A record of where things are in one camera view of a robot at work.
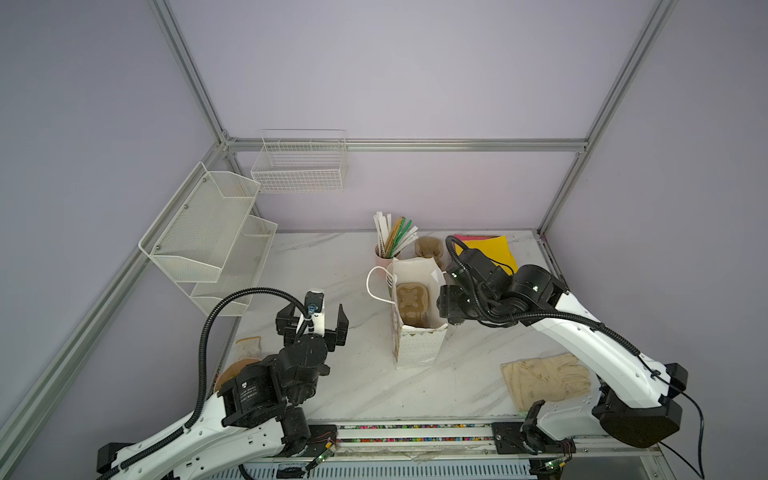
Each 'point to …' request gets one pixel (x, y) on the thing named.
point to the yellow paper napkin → (495, 248)
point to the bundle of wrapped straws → (393, 239)
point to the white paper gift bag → (414, 346)
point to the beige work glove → (550, 379)
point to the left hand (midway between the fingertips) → (317, 306)
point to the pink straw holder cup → (380, 261)
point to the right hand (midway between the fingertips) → (443, 304)
